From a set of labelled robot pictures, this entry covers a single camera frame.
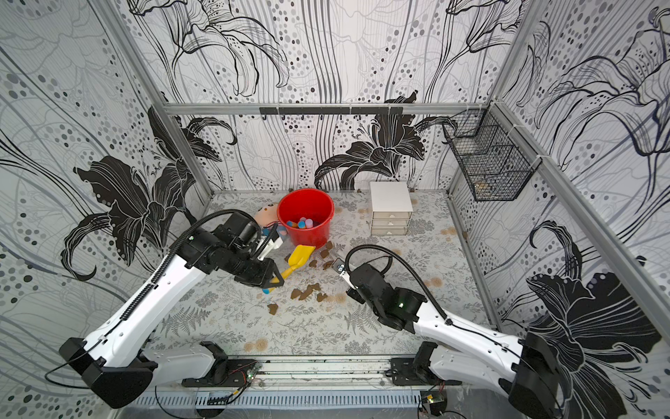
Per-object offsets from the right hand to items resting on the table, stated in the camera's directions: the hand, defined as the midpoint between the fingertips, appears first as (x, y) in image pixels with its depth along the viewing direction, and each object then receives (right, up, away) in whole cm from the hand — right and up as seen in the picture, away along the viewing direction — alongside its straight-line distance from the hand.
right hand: (358, 267), depth 78 cm
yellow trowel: (-23, +13, +11) cm, 29 cm away
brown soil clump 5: (-28, -15, +7) cm, 33 cm away
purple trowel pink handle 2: (-19, +15, +10) cm, 26 cm away
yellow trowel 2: (-18, +4, -3) cm, 18 cm away
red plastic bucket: (-18, +16, +13) cm, 27 cm away
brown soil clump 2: (-10, +4, +23) cm, 25 cm away
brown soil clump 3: (-12, +1, +19) cm, 23 cm away
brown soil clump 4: (-13, -12, +10) cm, 20 cm away
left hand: (-22, -3, -12) cm, 25 cm away
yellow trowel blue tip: (-18, +13, +6) cm, 23 cm away
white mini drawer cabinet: (+14, +19, +18) cm, 29 cm away
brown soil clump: (-19, -12, +10) cm, 24 cm away
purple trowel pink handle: (-16, +13, +6) cm, 22 cm away
